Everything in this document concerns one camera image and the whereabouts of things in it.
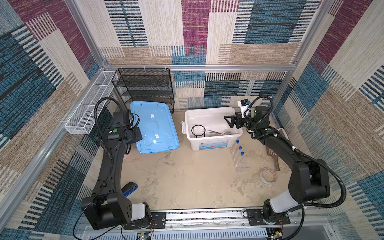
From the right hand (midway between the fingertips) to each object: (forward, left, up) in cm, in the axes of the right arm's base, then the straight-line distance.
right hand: (230, 116), depth 85 cm
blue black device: (-31, +57, -21) cm, 68 cm away
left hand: (-10, +52, 0) cm, 53 cm away
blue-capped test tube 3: (-20, -4, -9) cm, 22 cm away
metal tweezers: (+5, +6, -22) cm, 23 cm away
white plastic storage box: (+7, +12, -20) cm, 24 cm away
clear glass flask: (+1, 0, -17) cm, 17 cm away
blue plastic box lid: (-4, +41, -7) cm, 42 cm away
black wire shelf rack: (+34, +55, -2) cm, 65 cm away
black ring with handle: (+3, +18, -16) cm, 24 cm away
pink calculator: (+1, -39, -20) cm, 44 cm away
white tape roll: (-26, -21, -24) cm, 41 cm away
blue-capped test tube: (-12, -3, -14) cm, 19 cm away
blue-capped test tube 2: (-16, -3, -12) cm, 20 cm away
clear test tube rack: (-17, -9, -23) cm, 30 cm away
